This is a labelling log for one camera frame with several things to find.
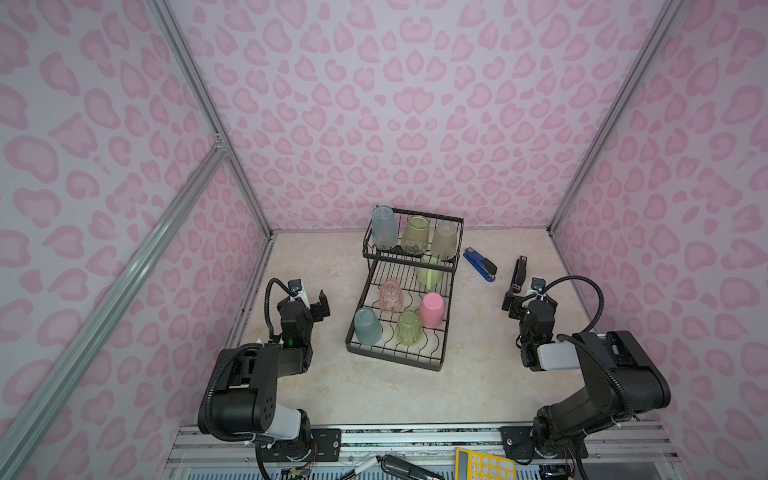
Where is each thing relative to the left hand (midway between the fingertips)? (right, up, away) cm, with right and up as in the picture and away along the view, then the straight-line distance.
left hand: (307, 289), depth 91 cm
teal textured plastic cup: (+23, +18, -6) cm, 30 cm away
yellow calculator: (+44, -38, -22) cm, 62 cm away
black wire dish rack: (+27, +7, -9) cm, 29 cm away
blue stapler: (+58, +6, +16) cm, 61 cm away
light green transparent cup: (+32, +16, -8) cm, 37 cm away
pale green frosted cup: (+40, +14, -7) cm, 43 cm away
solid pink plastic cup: (+37, -5, -5) cm, 38 cm away
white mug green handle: (+37, +3, +4) cm, 38 cm away
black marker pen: (+26, -37, -25) cm, 52 cm away
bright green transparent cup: (+30, -11, -3) cm, 33 cm away
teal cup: (+19, -9, -9) cm, 23 cm away
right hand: (+67, 0, 0) cm, 67 cm away
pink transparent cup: (+25, -4, +7) cm, 26 cm away
